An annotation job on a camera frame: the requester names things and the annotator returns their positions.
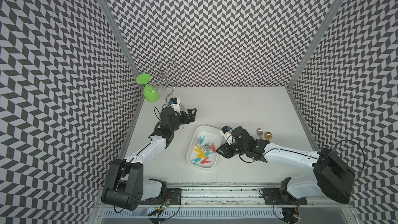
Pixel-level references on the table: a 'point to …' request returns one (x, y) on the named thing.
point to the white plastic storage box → (202, 151)
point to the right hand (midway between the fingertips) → (219, 153)
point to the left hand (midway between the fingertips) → (190, 111)
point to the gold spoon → (268, 135)
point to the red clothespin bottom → (204, 160)
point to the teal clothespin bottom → (194, 161)
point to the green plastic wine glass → (151, 93)
